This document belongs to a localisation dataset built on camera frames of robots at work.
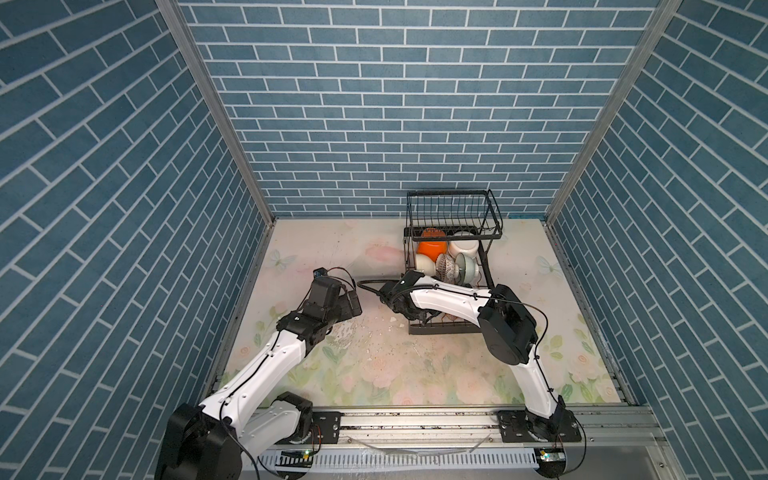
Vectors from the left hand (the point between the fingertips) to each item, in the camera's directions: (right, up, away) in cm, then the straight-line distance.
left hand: (353, 302), depth 84 cm
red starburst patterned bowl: (+28, +9, +9) cm, 31 cm away
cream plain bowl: (+22, +10, +10) cm, 26 cm away
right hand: (+29, +2, +5) cm, 29 cm away
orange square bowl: (+25, +15, +18) cm, 34 cm away
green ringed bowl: (+34, +8, +10) cm, 37 cm away
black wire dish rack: (+30, +27, +11) cm, 42 cm away
